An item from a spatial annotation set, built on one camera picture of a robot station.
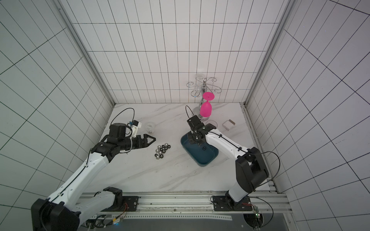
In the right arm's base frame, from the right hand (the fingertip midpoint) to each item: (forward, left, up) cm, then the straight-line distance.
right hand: (188, 139), depth 87 cm
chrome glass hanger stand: (+29, -7, +17) cm, 34 cm away
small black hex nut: (-4, +21, -9) cm, 23 cm away
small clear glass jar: (+11, +27, -4) cm, 29 cm away
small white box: (+19, -29, -8) cm, 35 cm away
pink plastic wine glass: (+19, -10, +10) cm, 24 cm away
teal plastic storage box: (-5, -10, -9) cm, 14 cm away
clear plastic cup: (+15, -16, -1) cm, 22 cm away
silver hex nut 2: (-2, +20, -8) cm, 22 cm away
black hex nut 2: (-8, +17, -9) cm, 21 cm away
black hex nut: (-2, +15, -10) cm, 18 cm away
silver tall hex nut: (-9, +19, -9) cm, 23 cm away
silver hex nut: (0, +15, -8) cm, 18 cm away
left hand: (-8, +21, +8) cm, 24 cm away
